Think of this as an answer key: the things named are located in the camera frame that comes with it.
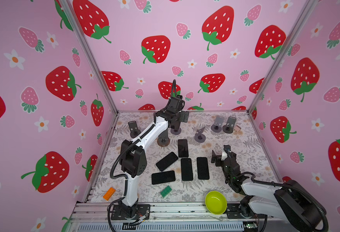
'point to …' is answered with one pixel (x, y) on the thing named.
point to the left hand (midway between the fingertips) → (181, 112)
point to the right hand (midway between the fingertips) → (220, 150)
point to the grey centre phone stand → (199, 137)
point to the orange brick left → (109, 194)
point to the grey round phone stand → (217, 127)
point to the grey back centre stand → (176, 131)
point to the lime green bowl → (216, 202)
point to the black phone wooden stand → (167, 161)
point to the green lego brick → (166, 191)
